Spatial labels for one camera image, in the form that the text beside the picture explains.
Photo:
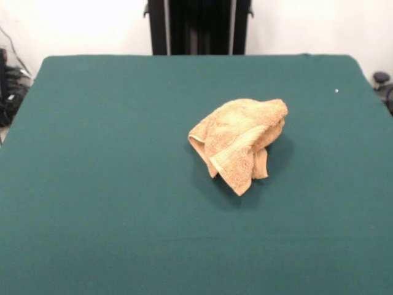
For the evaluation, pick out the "tan terry towel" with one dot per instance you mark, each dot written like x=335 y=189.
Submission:
x=233 y=135

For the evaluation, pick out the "dark green tablecloth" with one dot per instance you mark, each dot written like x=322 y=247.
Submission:
x=122 y=184

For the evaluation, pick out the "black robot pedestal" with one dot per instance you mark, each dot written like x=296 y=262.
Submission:
x=199 y=27

